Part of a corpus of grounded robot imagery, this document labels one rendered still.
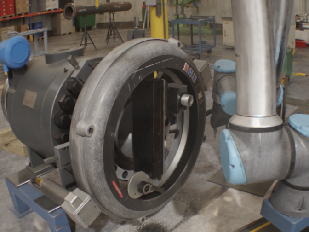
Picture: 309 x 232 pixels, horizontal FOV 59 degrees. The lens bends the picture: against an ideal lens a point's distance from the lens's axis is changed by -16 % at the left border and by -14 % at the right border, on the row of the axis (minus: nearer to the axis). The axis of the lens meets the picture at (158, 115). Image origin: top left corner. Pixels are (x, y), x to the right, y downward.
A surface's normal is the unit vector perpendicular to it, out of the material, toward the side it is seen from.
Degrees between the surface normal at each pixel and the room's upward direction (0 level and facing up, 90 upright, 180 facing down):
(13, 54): 90
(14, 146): 90
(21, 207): 90
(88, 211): 90
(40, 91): 54
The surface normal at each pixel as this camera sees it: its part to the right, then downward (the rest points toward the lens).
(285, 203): -0.76, -0.10
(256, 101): -0.26, 0.18
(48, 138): -0.62, 0.30
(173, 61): 0.79, 0.18
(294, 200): -0.57, -0.04
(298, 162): 0.02, 0.30
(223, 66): -0.03, -0.77
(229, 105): -0.06, 0.70
